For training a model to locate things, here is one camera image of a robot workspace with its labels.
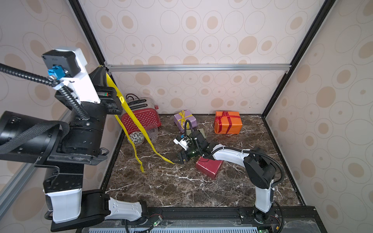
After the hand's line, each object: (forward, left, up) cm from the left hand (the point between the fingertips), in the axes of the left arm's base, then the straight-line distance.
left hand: (107, 67), depth 32 cm
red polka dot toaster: (+43, +13, -53) cm, 69 cm away
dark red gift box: (+5, -29, -62) cm, 69 cm away
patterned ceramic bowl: (+29, +19, -68) cm, 76 cm away
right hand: (+10, -12, -58) cm, 61 cm away
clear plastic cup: (+35, +9, -66) cm, 76 cm away
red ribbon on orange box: (+45, -45, -59) cm, 87 cm away
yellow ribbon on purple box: (+41, -13, -62) cm, 76 cm away
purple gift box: (+43, -11, -62) cm, 76 cm away
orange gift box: (+36, -45, -59) cm, 82 cm away
